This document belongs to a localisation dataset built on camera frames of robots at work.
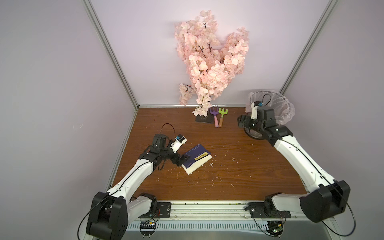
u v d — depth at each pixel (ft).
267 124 1.88
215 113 3.82
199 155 2.94
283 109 2.86
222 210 2.44
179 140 2.33
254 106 2.30
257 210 2.38
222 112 3.84
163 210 2.39
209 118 3.70
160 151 2.13
